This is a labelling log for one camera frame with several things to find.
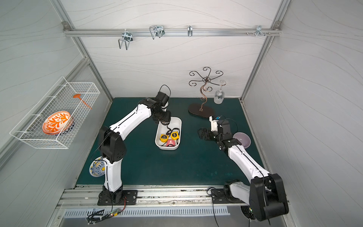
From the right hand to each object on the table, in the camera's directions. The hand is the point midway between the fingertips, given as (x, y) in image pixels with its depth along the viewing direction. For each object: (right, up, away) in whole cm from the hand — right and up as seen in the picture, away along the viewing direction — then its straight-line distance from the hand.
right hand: (203, 129), depth 85 cm
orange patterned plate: (-71, +6, -22) cm, 74 cm away
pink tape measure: (-21, -10, +8) cm, 24 cm away
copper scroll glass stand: (-1, +12, +26) cm, 29 cm away
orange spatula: (-72, +20, -7) cm, 75 cm away
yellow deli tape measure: (-26, -7, +10) cm, 28 cm away
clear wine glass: (+12, +22, +10) cm, 27 cm away
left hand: (-23, +7, +3) cm, 24 cm away
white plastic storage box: (-18, +3, +16) cm, 24 cm away
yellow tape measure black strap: (-18, -5, +10) cm, 22 cm away
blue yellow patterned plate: (-63, -22, -3) cm, 67 cm away
